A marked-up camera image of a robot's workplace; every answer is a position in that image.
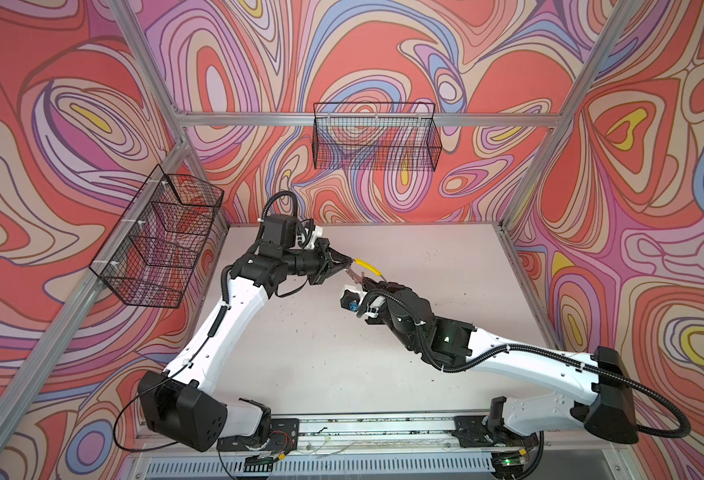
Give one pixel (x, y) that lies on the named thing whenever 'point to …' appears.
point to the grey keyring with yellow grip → (359, 279)
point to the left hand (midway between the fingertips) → (357, 260)
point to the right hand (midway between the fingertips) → (373, 282)
